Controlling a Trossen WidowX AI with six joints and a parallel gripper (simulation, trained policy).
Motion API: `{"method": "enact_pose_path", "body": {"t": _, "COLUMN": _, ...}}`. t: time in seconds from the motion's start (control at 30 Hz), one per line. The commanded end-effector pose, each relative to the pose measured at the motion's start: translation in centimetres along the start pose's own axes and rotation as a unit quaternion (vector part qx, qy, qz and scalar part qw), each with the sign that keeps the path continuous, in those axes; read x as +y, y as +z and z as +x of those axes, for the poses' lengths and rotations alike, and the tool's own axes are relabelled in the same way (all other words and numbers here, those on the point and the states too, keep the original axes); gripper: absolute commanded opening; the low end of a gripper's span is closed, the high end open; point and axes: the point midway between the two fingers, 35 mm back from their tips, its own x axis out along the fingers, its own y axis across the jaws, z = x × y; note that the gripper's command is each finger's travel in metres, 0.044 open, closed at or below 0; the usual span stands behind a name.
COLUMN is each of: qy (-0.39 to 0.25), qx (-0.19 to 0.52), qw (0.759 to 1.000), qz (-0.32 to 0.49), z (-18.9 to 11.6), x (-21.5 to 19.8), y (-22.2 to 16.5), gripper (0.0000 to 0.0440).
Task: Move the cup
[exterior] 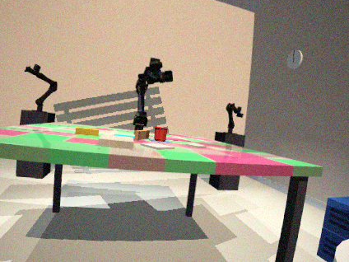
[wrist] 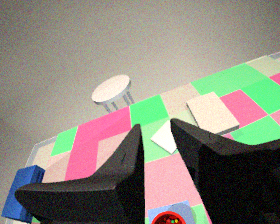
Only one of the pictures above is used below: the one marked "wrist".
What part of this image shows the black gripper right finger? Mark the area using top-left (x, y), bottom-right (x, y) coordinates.
top-left (170, 118), bottom-right (280, 224)

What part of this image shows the cream flat rectangular block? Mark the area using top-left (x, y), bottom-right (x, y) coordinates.
top-left (186, 91), bottom-right (240, 136)

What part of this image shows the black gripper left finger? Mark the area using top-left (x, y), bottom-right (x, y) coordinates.
top-left (14, 123), bottom-right (145, 224)

